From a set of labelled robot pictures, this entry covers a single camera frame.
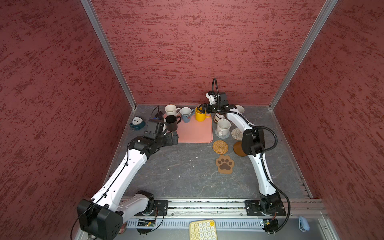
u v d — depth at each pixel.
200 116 1.07
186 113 1.08
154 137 0.57
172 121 1.00
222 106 0.85
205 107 0.93
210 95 0.95
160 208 0.74
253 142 0.66
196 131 1.04
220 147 0.97
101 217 0.37
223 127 1.03
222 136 1.01
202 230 0.67
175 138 0.69
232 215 0.73
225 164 0.90
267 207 0.65
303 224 0.68
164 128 0.61
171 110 1.09
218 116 0.95
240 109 1.10
